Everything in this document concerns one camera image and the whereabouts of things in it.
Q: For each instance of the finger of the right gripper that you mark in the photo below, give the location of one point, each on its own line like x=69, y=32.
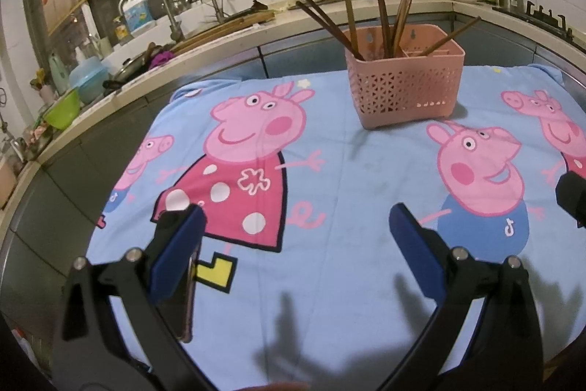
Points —
x=570, y=193

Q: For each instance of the wooden cutting board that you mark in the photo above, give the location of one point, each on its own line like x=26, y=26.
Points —
x=221, y=31

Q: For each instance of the blue white detergent jug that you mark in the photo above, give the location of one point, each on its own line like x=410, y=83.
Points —
x=137, y=14

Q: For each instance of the blue plastic container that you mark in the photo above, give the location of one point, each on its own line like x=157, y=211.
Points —
x=88, y=78

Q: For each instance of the gas stove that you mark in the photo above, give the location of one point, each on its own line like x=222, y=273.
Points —
x=555, y=25

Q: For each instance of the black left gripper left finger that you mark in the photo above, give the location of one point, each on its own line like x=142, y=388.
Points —
x=89, y=352

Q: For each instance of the black pan with lid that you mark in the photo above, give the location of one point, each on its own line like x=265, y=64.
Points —
x=131, y=69

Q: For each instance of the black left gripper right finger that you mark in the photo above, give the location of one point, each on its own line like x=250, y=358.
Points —
x=484, y=331

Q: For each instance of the pink perforated utensil basket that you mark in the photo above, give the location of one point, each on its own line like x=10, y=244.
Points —
x=409, y=87

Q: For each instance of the blue Peppa Pig towel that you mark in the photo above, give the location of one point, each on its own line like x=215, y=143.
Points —
x=298, y=276

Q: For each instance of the chrome sink faucet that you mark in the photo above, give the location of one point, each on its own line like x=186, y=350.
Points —
x=158, y=8

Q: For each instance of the green plastic bowl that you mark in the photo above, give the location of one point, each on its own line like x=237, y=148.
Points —
x=63, y=112

